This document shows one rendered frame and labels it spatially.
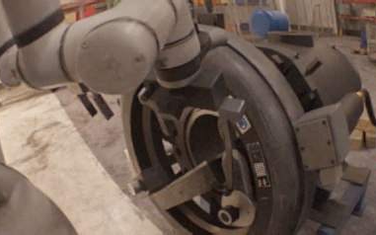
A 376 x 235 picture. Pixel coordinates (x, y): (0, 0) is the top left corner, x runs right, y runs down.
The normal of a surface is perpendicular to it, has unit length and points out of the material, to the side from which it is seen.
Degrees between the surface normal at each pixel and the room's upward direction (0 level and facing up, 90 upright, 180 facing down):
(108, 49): 106
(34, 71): 111
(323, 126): 90
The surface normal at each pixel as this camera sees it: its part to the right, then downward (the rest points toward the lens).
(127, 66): -0.15, 0.71
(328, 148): -0.77, 0.30
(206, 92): -0.45, 0.69
